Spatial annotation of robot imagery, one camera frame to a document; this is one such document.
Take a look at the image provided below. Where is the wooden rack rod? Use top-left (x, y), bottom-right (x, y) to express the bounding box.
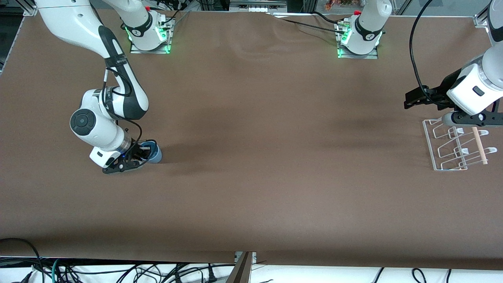
top-left (473, 127), bottom-right (488, 165)

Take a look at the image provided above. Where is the grey power strip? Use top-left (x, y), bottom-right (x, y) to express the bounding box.
top-left (230, 0), bottom-right (287, 12)

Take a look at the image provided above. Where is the blue cup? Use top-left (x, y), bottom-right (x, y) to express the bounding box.
top-left (140, 140), bottom-right (163, 164)

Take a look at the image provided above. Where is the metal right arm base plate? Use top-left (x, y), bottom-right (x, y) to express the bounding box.
top-left (130, 16), bottom-right (174, 55)

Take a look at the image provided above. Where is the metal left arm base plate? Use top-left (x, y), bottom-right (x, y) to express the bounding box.
top-left (336, 22), bottom-right (380, 59)

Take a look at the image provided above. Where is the brown table cover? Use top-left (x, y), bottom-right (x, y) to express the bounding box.
top-left (0, 8), bottom-right (503, 271)

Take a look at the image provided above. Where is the orange red clutter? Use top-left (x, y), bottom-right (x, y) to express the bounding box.
top-left (324, 0), bottom-right (354, 10)

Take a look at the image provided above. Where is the white wire cup rack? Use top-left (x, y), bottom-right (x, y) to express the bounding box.
top-left (422, 118), bottom-right (497, 171)

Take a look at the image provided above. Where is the black looped floor cable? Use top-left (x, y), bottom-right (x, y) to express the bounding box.
top-left (0, 238), bottom-right (44, 283)

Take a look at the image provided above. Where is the short black table cable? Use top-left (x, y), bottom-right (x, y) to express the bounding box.
top-left (312, 11), bottom-right (346, 26)

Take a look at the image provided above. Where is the metal profile bracket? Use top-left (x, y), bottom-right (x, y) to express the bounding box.
top-left (226, 252), bottom-right (257, 283)

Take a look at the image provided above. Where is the long black table cable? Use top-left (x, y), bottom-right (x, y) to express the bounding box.
top-left (269, 13), bottom-right (348, 36)

